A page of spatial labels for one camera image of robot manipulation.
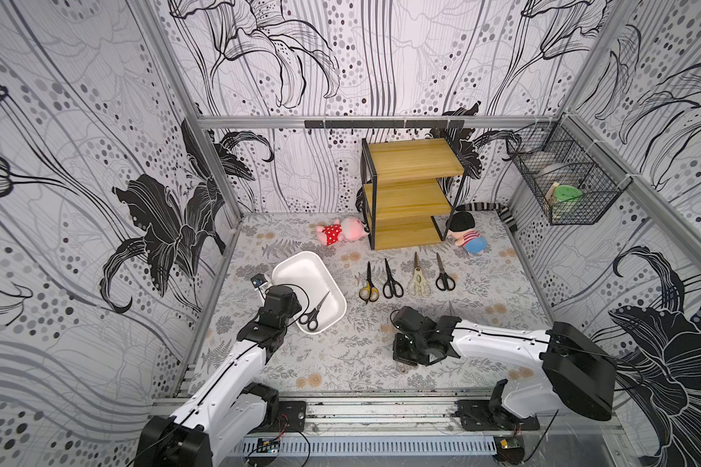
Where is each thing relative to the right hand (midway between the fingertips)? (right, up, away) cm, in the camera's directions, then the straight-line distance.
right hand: (392, 355), depth 83 cm
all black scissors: (+1, +17, +15) cm, 23 cm away
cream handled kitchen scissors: (+10, +18, +15) cm, 26 cm away
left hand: (-30, +16, +3) cm, 34 cm away
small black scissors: (-25, +9, +5) cm, 27 cm away
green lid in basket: (+47, +47, -3) cm, 67 cm away
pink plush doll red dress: (-13, +38, +22) cm, 46 cm away
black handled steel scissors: (+19, +20, +15) cm, 32 cm away
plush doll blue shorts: (+29, +37, +24) cm, 53 cm away
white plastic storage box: (-21, +13, +8) cm, 26 cm away
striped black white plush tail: (+42, +48, +36) cm, 73 cm away
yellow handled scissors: (-6, +16, +13) cm, 21 cm away
